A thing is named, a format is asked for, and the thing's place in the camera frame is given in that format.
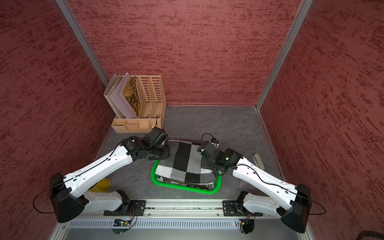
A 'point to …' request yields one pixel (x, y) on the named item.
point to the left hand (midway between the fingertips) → (167, 157)
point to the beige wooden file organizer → (152, 95)
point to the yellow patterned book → (131, 94)
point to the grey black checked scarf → (185, 163)
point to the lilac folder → (117, 95)
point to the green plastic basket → (153, 172)
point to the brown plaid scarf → (206, 186)
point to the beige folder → (113, 82)
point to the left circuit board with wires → (119, 222)
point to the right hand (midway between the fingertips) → (205, 165)
